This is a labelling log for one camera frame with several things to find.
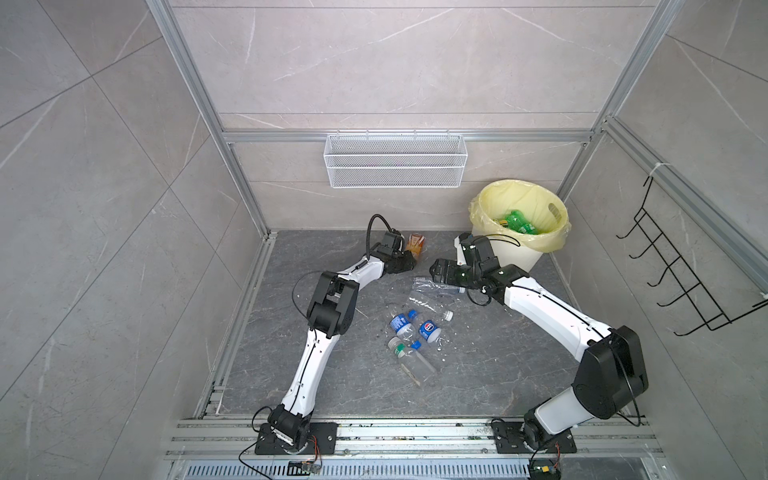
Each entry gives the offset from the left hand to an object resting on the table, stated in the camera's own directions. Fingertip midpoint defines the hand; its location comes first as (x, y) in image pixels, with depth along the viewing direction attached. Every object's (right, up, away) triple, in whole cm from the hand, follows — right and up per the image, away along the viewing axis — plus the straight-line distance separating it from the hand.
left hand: (415, 256), depth 108 cm
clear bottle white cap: (+3, -10, -10) cm, 14 cm away
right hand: (+6, -4, -21) cm, 22 cm away
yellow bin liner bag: (+41, +16, -13) cm, 46 cm away
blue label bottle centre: (-5, -22, -20) cm, 30 cm away
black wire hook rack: (+58, -4, -41) cm, 71 cm away
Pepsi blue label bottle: (+2, -22, -21) cm, 31 cm away
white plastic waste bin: (+25, +2, -24) cm, 35 cm away
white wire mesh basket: (-8, +33, -7) cm, 34 cm away
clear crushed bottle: (+9, -19, -15) cm, 25 cm away
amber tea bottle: (0, +5, 0) cm, 5 cm away
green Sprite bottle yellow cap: (+33, +12, -10) cm, 36 cm away
